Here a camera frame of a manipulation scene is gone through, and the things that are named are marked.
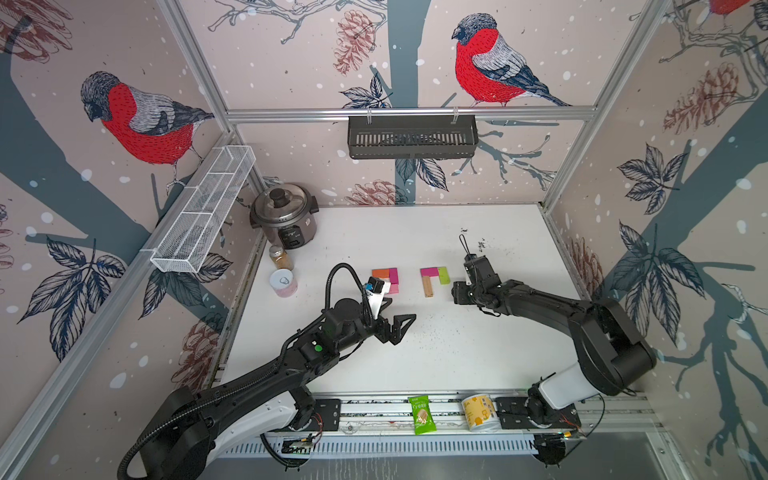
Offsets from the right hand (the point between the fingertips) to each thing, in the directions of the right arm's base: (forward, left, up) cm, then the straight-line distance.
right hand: (460, 287), depth 94 cm
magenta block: (+5, +22, -2) cm, 22 cm away
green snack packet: (-36, +13, -2) cm, 38 cm away
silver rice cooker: (+15, +57, +17) cm, 61 cm away
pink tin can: (-2, +57, +3) cm, 57 cm away
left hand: (-15, +17, +15) cm, 27 cm away
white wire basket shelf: (+7, +73, +29) cm, 79 cm away
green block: (+6, +4, -3) cm, 8 cm away
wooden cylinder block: (-1, +10, -2) cm, 10 cm away
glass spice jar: (+5, +59, +6) cm, 60 cm away
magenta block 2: (+6, +10, -1) cm, 12 cm away
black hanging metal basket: (+44, +16, +27) cm, 55 cm away
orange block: (+5, +26, -2) cm, 27 cm away
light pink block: (0, +22, -3) cm, 22 cm away
